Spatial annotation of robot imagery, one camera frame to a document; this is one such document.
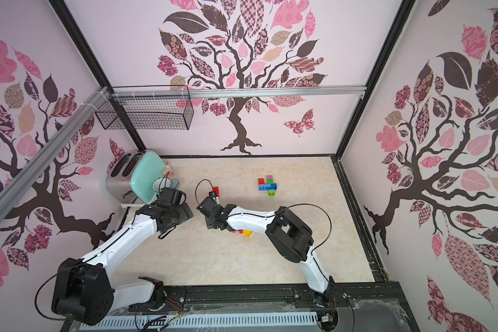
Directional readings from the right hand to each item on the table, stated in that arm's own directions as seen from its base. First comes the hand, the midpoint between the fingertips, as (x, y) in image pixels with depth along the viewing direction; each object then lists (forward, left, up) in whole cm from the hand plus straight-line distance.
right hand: (212, 216), depth 90 cm
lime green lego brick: (+15, -28, -3) cm, 32 cm away
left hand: (-4, +12, +3) cm, 13 cm away
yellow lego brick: (-6, -16, -4) cm, 18 cm away
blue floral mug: (+18, +27, +2) cm, 33 cm away
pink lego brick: (+25, -27, -5) cm, 38 cm away
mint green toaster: (+13, +35, +14) cm, 40 cm away
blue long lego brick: (+17, -26, -3) cm, 31 cm away
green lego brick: (+22, -28, -3) cm, 35 cm away
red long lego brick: (+17, 0, -3) cm, 17 cm away
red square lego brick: (+22, -23, -4) cm, 32 cm away
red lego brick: (-5, -13, -5) cm, 15 cm away
